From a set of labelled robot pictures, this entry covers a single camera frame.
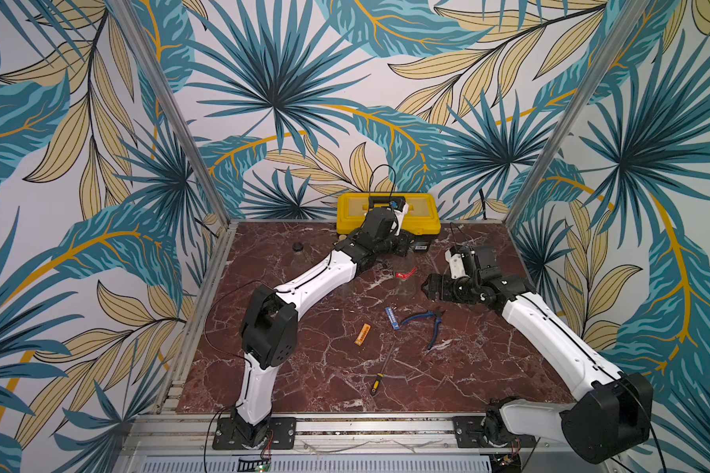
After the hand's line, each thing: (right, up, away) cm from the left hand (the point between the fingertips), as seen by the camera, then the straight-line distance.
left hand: (411, 237), depth 84 cm
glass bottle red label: (+1, -13, +14) cm, 19 cm away
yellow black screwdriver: (-9, -39, -2) cm, 40 cm away
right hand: (+7, -14, -2) cm, 16 cm away
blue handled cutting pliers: (+10, -25, +9) cm, 28 cm away
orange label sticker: (-13, -29, +7) cm, 33 cm away
